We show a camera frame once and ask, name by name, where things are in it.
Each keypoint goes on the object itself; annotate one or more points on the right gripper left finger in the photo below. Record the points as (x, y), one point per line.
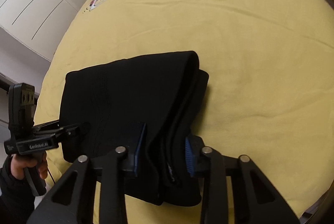
(72, 198)

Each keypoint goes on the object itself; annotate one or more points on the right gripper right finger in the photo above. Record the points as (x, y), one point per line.
(235, 190)

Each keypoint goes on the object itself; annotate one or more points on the black pants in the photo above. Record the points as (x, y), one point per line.
(146, 104)

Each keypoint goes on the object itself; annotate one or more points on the left hand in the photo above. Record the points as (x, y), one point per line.
(18, 164)

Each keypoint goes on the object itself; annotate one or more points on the yellow dinosaur bed cover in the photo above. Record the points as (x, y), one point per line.
(270, 65)

